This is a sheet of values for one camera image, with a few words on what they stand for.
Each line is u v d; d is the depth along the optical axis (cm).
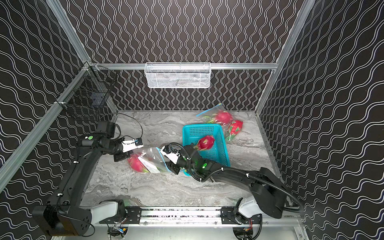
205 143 94
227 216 73
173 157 65
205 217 76
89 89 97
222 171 53
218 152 95
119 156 66
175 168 67
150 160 78
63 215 36
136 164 80
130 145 65
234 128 101
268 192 42
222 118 106
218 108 122
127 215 73
